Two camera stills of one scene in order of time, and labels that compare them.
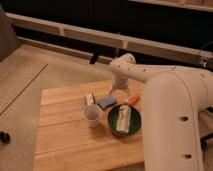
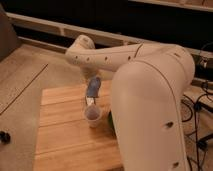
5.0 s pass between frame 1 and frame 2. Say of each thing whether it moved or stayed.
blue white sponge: moved
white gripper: moved
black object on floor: stayed
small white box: stayed
